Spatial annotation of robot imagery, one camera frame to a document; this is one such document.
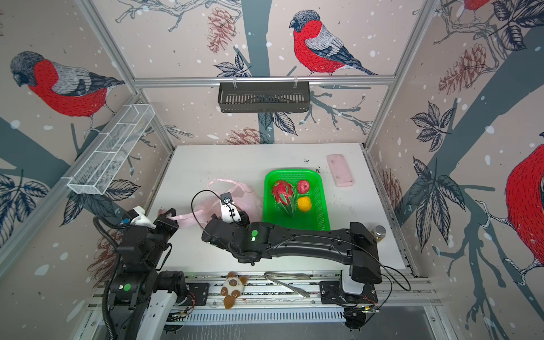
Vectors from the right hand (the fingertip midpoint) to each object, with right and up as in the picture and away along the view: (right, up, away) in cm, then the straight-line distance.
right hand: (222, 220), depth 71 cm
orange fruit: (+30, +2, +20) cm, 37 cm away
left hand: (-16, +4, -2) cm, 17 cm away
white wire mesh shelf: (-46, +19, +4) cm, 50 cm away
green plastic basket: (+18, -3, +21) cm, 28 cm away
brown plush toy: (+4, -24, +2) cm, 24 cm away
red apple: (+31, +9, +25) cm, 40 cm away
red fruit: (+21, +6, +21) cm, 31 cm away
